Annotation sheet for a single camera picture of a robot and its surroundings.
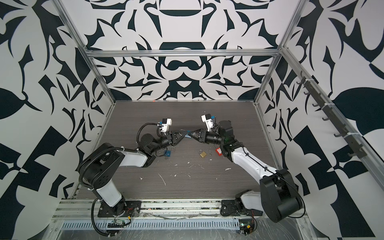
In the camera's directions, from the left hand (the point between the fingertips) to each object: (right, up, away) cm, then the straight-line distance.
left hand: (188, 131), depth 74 cm
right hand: (+1, -2, +1) cm, 2 cm away
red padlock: (+18, -14, +18) cm, 29 cm away
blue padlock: (0, -2, +2) cm, 3 cm away
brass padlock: (+9, -16, +20) cm, 27 cm away
